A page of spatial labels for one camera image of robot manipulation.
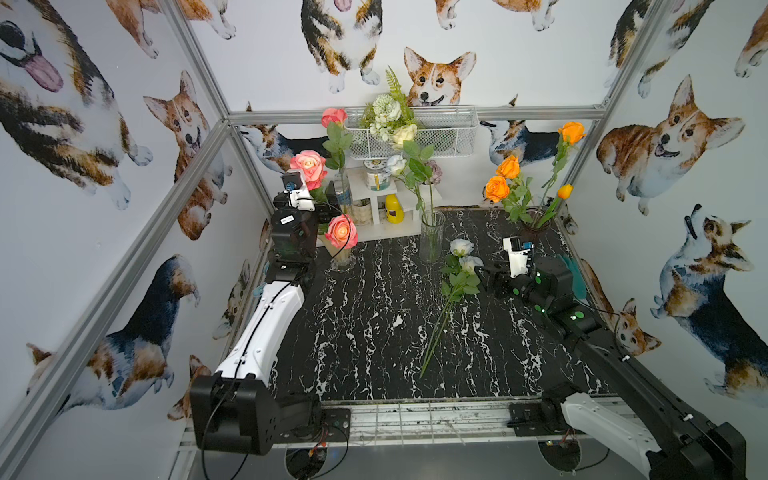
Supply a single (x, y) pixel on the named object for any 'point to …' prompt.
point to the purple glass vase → (536, 220)
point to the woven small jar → (362, 212)
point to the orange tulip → (564, 193)
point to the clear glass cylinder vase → (432, 227)
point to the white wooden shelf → (383, 214)
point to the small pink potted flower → (436, 171)
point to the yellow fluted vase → (340, 258)
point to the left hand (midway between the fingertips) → (308, 177)
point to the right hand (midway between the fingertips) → (494, 257)
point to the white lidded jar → (378, 176)
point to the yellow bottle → (394, 211)
